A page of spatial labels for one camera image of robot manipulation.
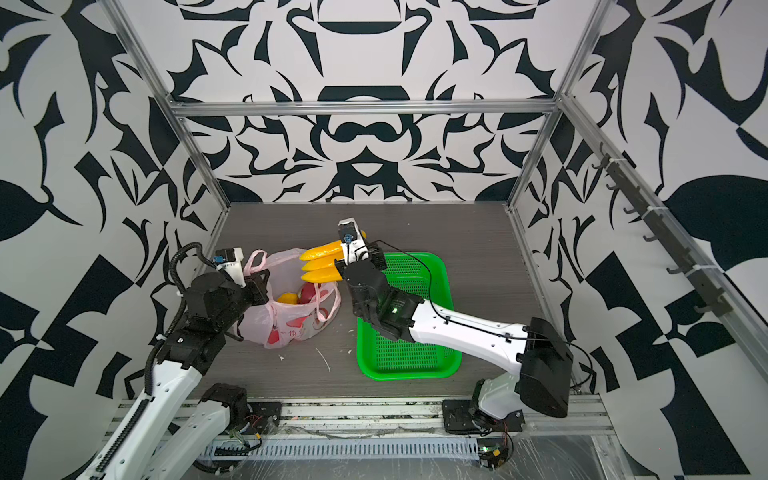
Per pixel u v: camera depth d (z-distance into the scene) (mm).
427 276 909
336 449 649
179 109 921
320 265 744
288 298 891
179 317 558
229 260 637
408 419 758
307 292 874
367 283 494
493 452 710
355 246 561
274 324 756
